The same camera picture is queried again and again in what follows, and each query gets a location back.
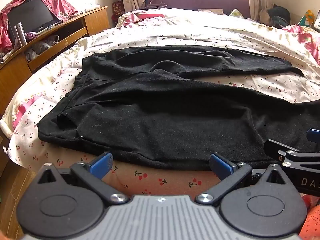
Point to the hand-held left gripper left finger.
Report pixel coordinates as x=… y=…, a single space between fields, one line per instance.
x=101 y=165

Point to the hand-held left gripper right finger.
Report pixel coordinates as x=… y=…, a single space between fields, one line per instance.
x=221 y=166

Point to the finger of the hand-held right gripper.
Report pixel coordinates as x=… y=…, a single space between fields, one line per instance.
x=314 y=135
x=275 y=148

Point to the black pants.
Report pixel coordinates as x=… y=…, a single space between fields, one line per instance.
x=162 y=110

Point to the yellow green cartoon package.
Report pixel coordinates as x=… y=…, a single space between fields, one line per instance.
x=307 y=17

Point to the dark clothes pile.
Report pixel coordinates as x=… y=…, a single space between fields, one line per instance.
x=278 y=13

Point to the grey cloth bundle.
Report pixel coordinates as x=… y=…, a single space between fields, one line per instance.
x=41 y=47

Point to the green white wrapper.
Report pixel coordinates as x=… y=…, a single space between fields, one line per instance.
x=236 y=13

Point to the cherry print bed sheet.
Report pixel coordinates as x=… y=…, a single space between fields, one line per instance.
x=175 y=30

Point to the wooden TV cabinet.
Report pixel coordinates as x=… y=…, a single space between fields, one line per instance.
x=97 y=20

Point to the printed paper sheets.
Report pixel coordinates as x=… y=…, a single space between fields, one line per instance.
x=211 y=10

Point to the pink floral quilt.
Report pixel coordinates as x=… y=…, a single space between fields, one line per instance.
x=140 y=16

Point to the steel thermos bottle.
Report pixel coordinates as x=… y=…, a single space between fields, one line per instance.
x=20 y=33

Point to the white paper roll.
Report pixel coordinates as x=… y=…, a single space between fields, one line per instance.
x=92 y=8

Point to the red paper bag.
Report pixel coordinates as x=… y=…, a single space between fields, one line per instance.
x=117 y=7

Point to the pink floral dust cloth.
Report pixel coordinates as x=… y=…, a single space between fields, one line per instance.
x=63 y=5

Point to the maroon sofa bench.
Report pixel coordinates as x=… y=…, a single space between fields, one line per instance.
x=200 y=0

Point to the black TV monitor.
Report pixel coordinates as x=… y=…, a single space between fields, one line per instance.
x=32 y=12

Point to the dark handbag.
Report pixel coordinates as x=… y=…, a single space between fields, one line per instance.
x=156 y=3

